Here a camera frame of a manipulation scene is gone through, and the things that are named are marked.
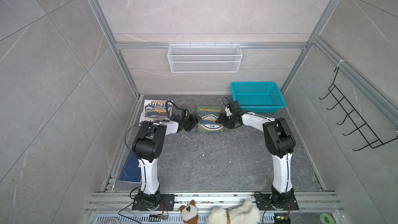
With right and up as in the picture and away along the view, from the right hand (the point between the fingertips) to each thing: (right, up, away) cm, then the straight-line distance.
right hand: (218, 121), depth 102 cm
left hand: (-13, +3, -2) cm, 13 cm away
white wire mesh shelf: (-9, +42, -2) cm, 43 cm away
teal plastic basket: (+33, +18, +16) cm, 40 cm away
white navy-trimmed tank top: (-44, +8, +4) cm, 44 cm away
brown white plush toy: (-17, -38, -34) cm, 54 cm away
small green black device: (+26, -42, -32) cm, 59 cm away
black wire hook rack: (+55, -3, -44) cm, 70 cm away
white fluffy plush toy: (+6, -34, -40) cm, 53 cm away
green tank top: (-7, +4, -1) cm, 8 cm away
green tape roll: (+44, -42, -32) cm, 69 cm away
